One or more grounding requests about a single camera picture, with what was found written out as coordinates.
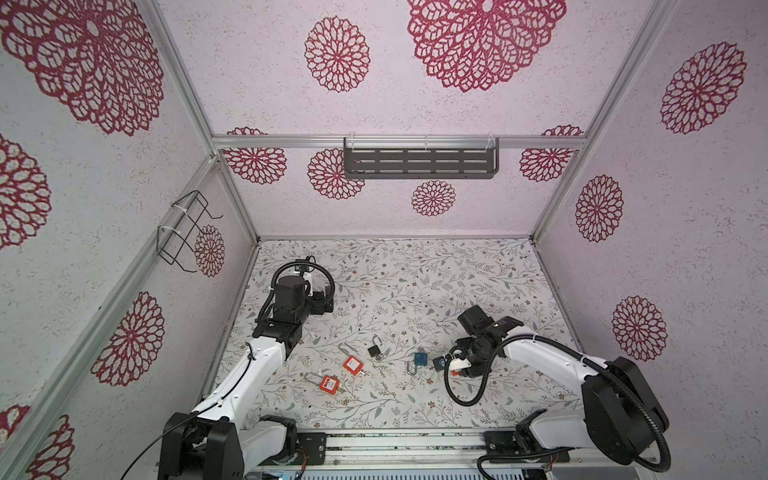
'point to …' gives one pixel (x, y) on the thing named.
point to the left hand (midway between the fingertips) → (315, 292)
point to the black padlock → (374, 351)
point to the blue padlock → (421, 359)
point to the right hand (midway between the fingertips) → (460, 354)
